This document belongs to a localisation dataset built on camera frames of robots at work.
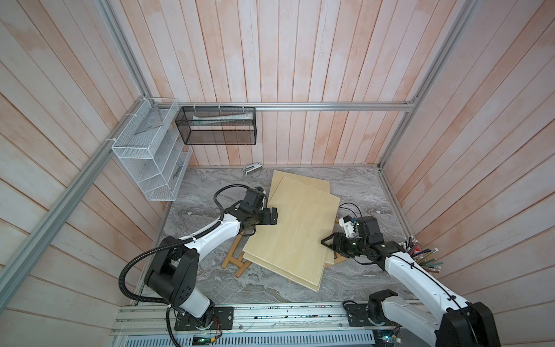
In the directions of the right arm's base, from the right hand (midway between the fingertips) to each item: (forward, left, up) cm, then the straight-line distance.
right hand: (325, 242), depth 83 cm
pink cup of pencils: (-6, -34, +3) cm, 35 cm away
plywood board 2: (+35, -3, -6) cm, 36 cm away
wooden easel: (-7, +34, -5) cm, 35 cm away
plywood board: (+12, +7, 0) cm, 14 cm away
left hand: (+10, +23, +2) cm, 25 cm away
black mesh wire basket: (+53, +49, +18) cm, 74 cm away
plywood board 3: (-6, -1, -2) cm, 7 cm away
